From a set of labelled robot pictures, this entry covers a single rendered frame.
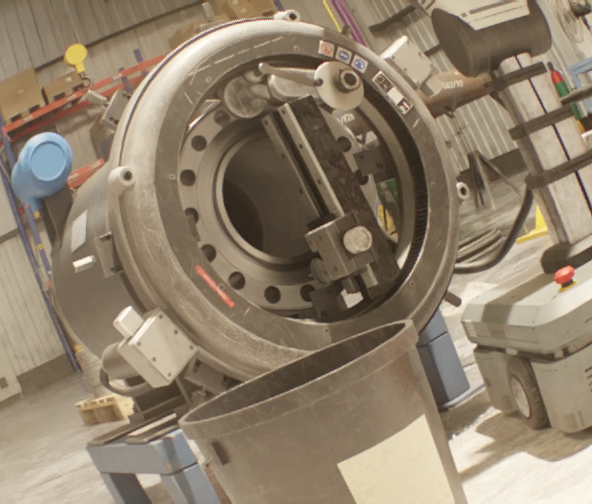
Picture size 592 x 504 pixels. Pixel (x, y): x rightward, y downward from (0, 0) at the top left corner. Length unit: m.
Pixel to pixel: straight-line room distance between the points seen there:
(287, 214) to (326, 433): 1.32
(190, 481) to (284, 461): 1.11
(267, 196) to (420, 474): 1.37
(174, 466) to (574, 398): 0.97
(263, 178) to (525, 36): 0.83
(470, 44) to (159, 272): 0.70
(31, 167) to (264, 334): 0.92
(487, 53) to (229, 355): 0.74
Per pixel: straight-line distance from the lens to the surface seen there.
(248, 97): 2.28
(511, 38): 2.04
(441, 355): 2.74
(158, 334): 2.07
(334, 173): 2.24
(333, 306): 2.34
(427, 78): 2.52
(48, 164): 2.81
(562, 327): 1.75
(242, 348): 2.11
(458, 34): 2.01
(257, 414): 1.29
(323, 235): 2.16
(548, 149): 2.03
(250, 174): 2.59
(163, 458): 2.38
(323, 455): 1.30
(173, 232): 2.09
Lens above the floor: 0.52
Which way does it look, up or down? 1 degrees down
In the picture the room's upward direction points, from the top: 24 degrees counter-clockwise
